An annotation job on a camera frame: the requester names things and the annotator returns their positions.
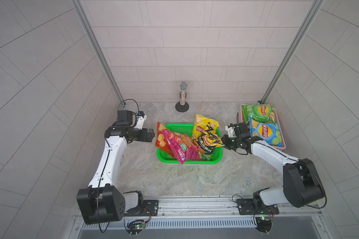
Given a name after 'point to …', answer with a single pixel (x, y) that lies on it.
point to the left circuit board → (135, 227)
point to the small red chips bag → (161, 141)
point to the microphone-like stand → (182, 106)
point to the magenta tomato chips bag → (184, 147)
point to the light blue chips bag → (269, 132)
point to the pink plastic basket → (241, 119)
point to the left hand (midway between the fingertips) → (148, 131)
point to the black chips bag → (206, 143)
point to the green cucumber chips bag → (265, 112)
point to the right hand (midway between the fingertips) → (217, 141)
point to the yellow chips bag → (203, 125)
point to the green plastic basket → (187, 129)
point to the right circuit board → (264, 224)
